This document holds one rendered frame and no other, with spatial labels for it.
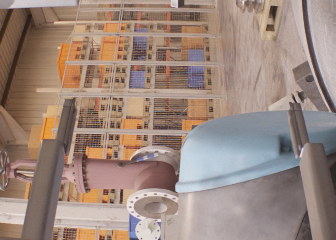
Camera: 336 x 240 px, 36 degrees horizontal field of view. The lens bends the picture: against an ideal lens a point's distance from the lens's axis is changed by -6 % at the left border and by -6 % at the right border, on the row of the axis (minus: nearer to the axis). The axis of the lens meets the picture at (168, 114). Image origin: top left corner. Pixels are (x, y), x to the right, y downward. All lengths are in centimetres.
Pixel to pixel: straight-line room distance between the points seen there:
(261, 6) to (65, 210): 484
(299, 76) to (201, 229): 41
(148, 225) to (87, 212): 416
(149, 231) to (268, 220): 431
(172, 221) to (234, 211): 414
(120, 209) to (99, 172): 382
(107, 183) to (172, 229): 90
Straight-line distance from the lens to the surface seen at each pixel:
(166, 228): 441
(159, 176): 475
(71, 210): 874
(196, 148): 32
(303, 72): 71
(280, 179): 30
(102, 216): 863
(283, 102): 74
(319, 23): 53
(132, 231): 786
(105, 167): 485
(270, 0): 525
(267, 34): 562
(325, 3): 51
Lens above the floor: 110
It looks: level
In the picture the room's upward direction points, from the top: 89 degrees counter-clockwise
